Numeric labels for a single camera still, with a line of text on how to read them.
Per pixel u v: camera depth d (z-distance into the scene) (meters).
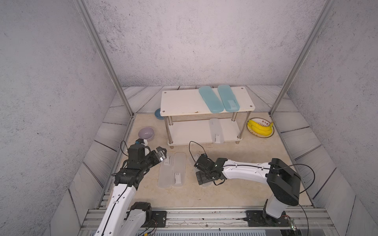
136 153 0.56
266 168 0.48
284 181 0.45
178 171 0.89
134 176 0.52
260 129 1.05
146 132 1.05
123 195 0.47
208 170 0.65
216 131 1.02
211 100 0.81
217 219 0.74
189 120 1.17
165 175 0.87
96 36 0.79
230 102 0.77
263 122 1.14
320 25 0.76
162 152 0.69
